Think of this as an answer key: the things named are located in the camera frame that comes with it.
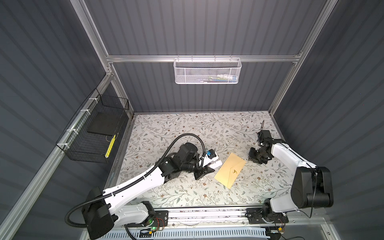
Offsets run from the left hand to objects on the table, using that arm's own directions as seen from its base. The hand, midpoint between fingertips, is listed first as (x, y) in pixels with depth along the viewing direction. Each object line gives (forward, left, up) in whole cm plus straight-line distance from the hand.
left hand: (213, 166), depth 71 cm
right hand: (+10, -27, -14) cm, 32 cm away
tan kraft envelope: (+5, -13, -18) cm, 23 cm away
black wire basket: (+24, +54, +8) cm, 60 cm away
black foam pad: (+26, +56, +6) cm, 62 cm away
